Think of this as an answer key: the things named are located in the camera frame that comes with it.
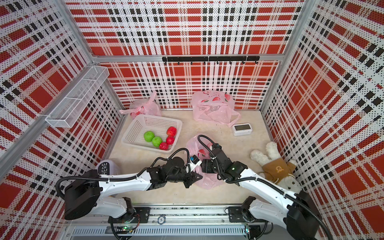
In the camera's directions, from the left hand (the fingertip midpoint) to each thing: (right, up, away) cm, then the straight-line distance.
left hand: (202, 176), depth 76 cm
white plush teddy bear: (+41, +2, +4) cm, 41 cm away
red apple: (-21, +22, +24) cm, 39 cm away
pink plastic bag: (-40, +40, +31) cm, 65 cm away
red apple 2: (-22, +17, +22) cm, 35 cm away
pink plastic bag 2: (-2, +15, +4) cm, 16 cm away
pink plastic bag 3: (+10, +43, +46) cm, 63 cm away
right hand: (+3, +5, +4) cm, 8 cm away
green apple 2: (-30, +16, +20) cm, 39 cm away
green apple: (-36, +19, +22) cm, 46 cm away
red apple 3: (-25, +13, +17) cm, 33 cm away
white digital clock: (+28, +24, +27) cm, 46 cm away
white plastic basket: (-44, +28, +30) cm, 60 cm away
